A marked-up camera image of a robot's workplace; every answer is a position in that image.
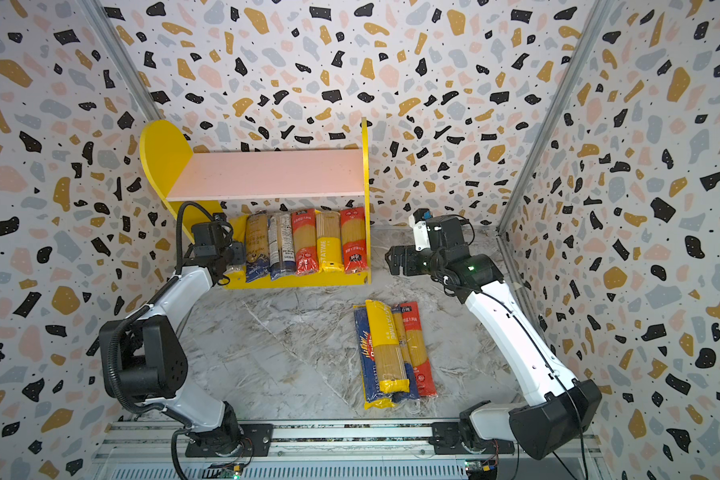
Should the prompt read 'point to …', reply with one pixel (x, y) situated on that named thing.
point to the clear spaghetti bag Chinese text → (257, 246)
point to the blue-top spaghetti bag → (402, 342)
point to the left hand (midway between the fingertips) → (226, 240)
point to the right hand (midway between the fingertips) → (397, 248)
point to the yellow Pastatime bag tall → (329, 249)
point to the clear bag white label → (281, 245)
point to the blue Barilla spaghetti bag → (373, 396)
